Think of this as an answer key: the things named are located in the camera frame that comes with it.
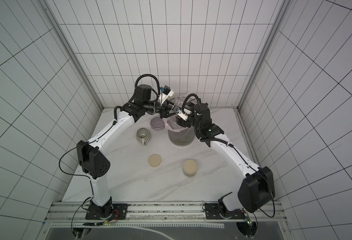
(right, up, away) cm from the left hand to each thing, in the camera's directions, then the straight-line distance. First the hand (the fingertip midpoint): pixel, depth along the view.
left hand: (177, 111), depth 74 cm
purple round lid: (-15, -7, +32) cm, 36 cm away
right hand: (+5, +4, +4) cm, 8 cm away
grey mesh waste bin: (+3, -16, +17) cm, 24 cm away
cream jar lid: (-14, -30, +16) cm, 37 cm away
